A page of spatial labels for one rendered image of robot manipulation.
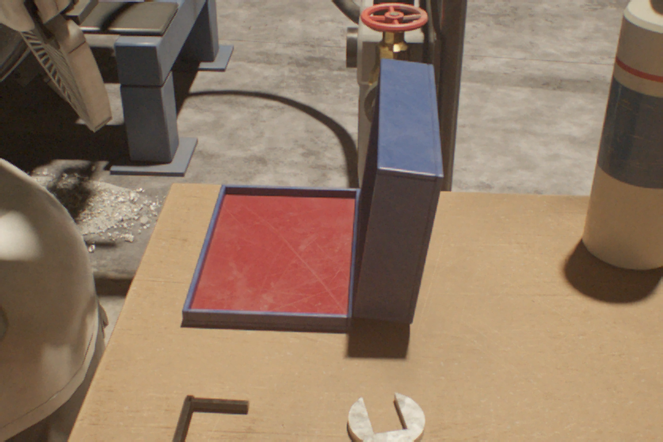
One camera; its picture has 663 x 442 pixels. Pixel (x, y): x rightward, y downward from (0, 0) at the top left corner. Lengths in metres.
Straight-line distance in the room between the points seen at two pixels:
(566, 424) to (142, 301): 0.28
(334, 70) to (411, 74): 1.48
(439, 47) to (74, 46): 0.38
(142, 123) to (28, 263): 0.84
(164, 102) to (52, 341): 0.88
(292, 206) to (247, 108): 1.25
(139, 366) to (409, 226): 0.19
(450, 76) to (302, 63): 1.22
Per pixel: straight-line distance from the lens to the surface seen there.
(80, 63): 0.75
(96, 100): 0.79
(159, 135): 1.70
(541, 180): 1.71
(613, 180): 0.64
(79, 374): 0.90
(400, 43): 0.99
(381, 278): 0.56
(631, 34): 0.60
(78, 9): 1.73
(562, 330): 0.60
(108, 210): 1.62
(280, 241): 0.66
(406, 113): 0.58
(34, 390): 0.86
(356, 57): 1.08
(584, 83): 2.13
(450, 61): 0.95
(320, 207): 0.70
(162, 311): 0.61
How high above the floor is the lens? 0.85
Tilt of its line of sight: 33 degrees down
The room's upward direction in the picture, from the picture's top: straight up
